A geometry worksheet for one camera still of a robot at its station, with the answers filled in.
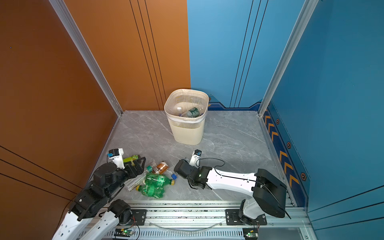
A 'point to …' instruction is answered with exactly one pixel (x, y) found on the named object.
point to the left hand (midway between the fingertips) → (139, 159)
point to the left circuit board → (123, 232)
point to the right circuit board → (250, 233)
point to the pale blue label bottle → (174, 176)
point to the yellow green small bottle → (135, 157)
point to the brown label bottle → (162, 167)
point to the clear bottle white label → (138, 181)
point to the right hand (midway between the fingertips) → (181, 168)
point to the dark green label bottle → (193, 112)
